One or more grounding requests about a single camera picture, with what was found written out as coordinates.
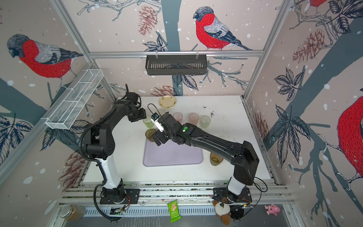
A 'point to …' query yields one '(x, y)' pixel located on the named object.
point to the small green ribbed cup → (148, 122)
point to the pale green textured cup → (205, 121)
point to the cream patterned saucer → (167, 101)
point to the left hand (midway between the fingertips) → (145, 114)
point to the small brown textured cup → (149, 134)
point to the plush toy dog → (222, 210)
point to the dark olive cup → (215, 159)
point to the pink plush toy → (272, 209)
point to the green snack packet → (173, 207)
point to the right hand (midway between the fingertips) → (159, 129)
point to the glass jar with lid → (73, 212)
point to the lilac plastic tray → (169, 153)
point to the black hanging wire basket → (176, 65)
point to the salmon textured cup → (193, 118)
